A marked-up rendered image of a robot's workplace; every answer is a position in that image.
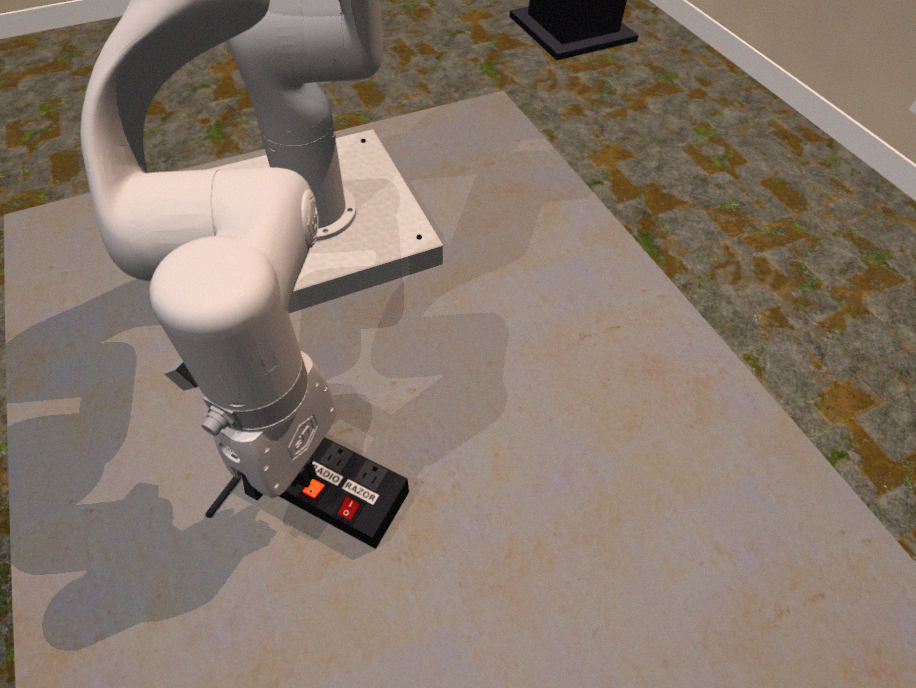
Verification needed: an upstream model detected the black power strip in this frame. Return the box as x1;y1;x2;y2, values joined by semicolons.
279;437;409;549

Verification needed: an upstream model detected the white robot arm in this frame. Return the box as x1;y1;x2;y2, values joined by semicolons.
81;0;383;436

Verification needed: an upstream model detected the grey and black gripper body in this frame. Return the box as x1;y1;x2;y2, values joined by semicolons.
213;351;337;498

